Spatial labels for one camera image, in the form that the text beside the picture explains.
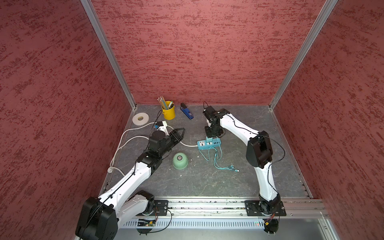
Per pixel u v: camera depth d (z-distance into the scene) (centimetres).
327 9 72
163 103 103
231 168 87
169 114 107
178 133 71
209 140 94
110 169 89
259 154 56
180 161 79
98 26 77
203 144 95
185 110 114
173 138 69
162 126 72
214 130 80
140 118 112
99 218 39
